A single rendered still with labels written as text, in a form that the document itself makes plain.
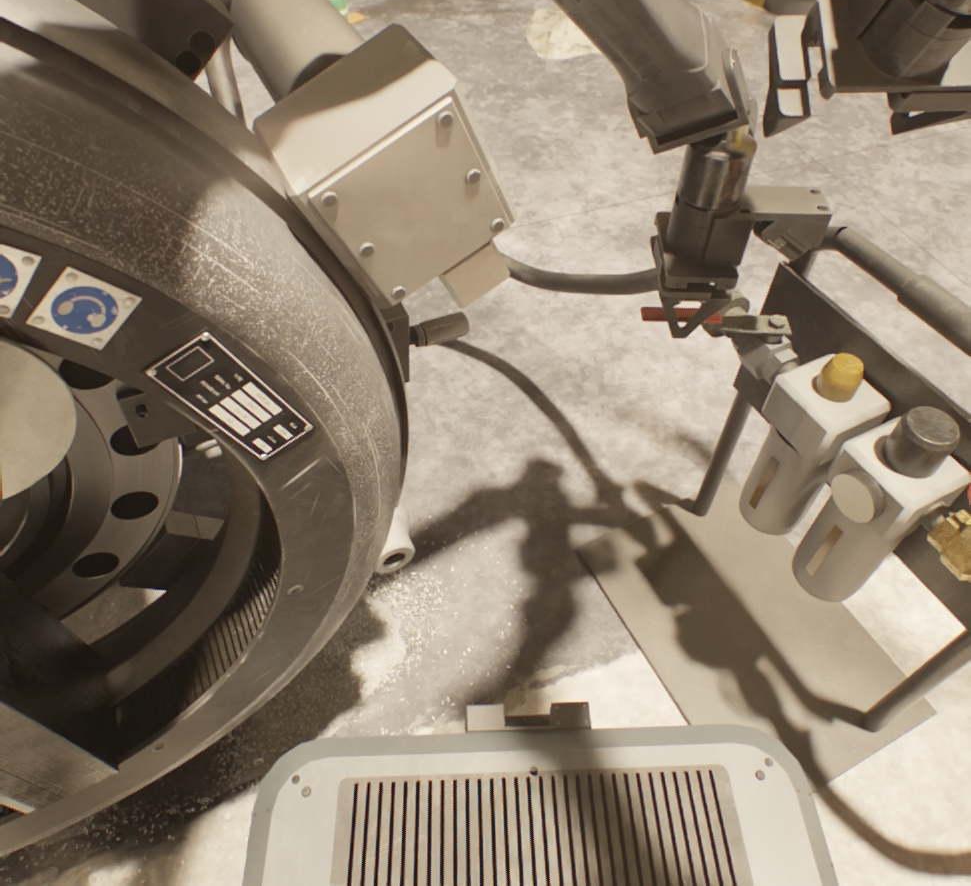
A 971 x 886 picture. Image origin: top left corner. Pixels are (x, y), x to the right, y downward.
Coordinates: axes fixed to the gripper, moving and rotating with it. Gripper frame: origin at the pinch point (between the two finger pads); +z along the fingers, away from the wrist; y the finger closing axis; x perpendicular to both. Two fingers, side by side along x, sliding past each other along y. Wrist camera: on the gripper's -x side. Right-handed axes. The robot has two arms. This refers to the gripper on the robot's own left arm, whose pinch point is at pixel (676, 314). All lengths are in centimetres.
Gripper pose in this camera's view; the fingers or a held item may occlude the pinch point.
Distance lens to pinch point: 78.9
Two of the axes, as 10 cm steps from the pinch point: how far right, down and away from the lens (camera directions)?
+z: 0.0, 6.5, 7.6
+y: 0.4, -7.6, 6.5
